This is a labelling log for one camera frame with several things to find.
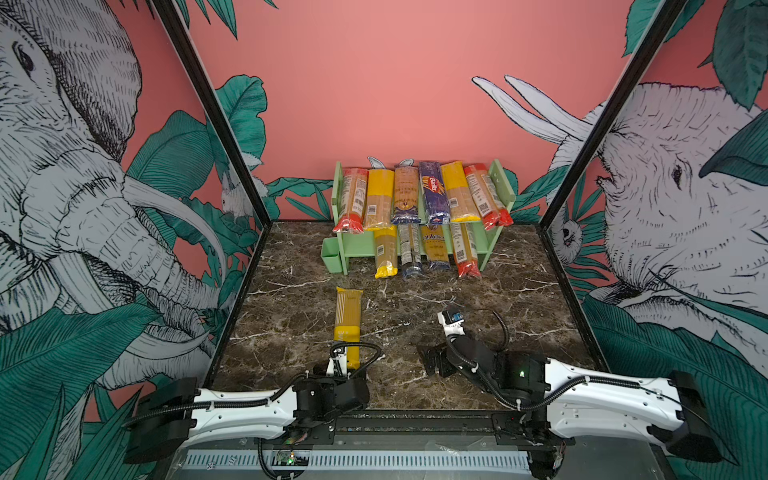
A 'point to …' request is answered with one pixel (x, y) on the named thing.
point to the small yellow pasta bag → (406, 195)
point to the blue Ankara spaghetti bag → (434, 242)
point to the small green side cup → (330, 254)
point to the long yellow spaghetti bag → (386, 252)
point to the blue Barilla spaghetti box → (438, 211)
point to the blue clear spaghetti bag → (408, 236)
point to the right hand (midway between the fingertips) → (427, 344)
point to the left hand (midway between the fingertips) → (353, 365)
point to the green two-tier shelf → (362, 242)
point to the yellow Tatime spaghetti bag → (347, 323)
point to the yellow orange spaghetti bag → (462, 207)
